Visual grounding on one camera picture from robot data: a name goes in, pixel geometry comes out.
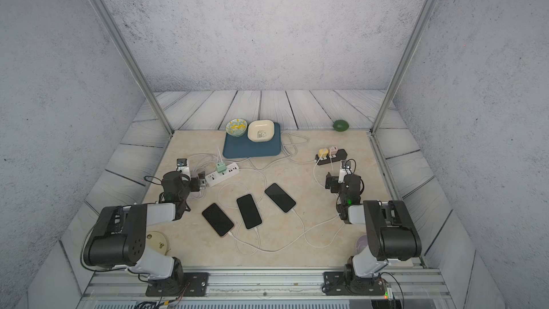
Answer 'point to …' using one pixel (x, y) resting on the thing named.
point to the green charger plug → (221, 167)
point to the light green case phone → (280, 197)
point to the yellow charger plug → (324, 151)
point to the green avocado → (340, 125)
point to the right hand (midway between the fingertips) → (342, 171)
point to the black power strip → (342, 154)
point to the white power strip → (216, 177)
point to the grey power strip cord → (296, 145)
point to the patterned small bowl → (236, 127)
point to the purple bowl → (361, 243)
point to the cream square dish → (261, 130)
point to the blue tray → (241, 146)
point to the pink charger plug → (334, 150)
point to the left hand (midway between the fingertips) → (196, 171)
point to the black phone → (249, 211)
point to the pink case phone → (218, 219)
